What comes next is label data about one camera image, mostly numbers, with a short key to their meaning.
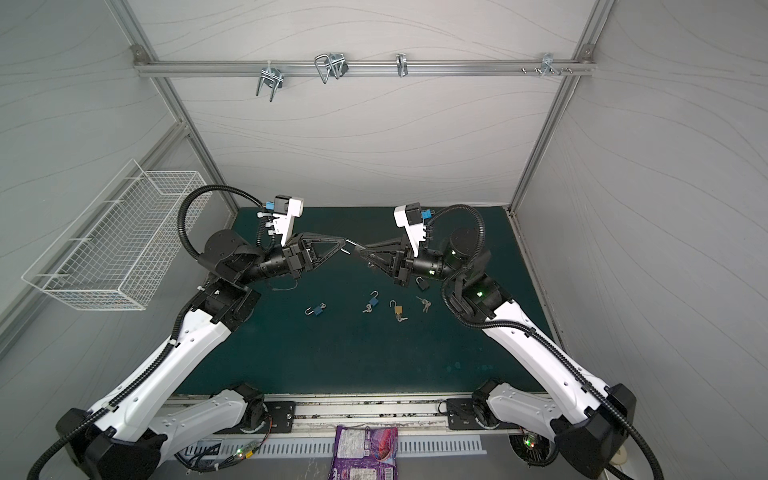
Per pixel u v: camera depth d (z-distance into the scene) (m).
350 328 0.89
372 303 0.93
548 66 0.77
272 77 0.80
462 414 0.74
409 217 0.50
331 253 0.55
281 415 0.74
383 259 0.57
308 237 0.54
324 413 0.75
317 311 0.92
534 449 0.72
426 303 0.94
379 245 0.54
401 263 0.52
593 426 0.37
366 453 0.68
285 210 0.51
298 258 0.50
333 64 0.77
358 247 0.55
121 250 0.69
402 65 0.78
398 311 0.92
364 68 0.80
